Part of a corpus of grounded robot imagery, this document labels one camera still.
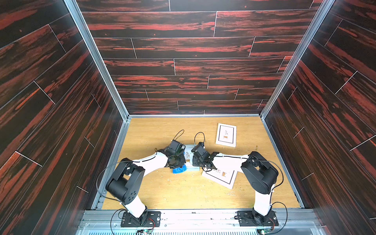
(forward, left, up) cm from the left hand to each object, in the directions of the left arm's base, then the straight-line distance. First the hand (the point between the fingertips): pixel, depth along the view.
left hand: (185, 162), depth 92 cm
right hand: (+4, -8, -2) cm, 9 cm away
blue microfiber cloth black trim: (-6, +4, +2) cm, 8 cm away
